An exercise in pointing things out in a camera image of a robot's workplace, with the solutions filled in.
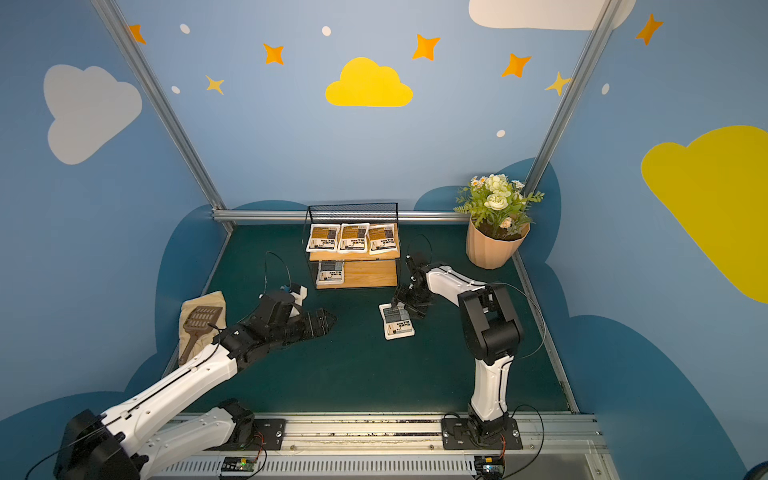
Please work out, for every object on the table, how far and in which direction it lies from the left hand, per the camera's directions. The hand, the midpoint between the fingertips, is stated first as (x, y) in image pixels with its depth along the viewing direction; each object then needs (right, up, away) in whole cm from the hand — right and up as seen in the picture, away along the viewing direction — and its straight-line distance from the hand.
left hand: (327, 318), depth 80 cm
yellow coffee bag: (-4, +23, +13) cm, 26 cm away
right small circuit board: (+42, -36, -7) cm, 56 cm away
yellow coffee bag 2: (+6, +23, +13) cm, 27 cm away
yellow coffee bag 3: (+15, +23, +14) cm, 31 cm away
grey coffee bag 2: (+19, -4, +15) cm, 25 cm away
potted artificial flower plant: (+53, +29, +15) cm, 62 cm away
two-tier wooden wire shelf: (+7, +12, +27) cm, 30 cm away
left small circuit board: (-20, -35, -8) cm, 41 cm away
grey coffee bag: (-4, +11, +24) cm, 27 cm away
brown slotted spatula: (-43, -3, +12) cm, 44 cm away
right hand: (+21, 0, +16) cm, 27 cm away
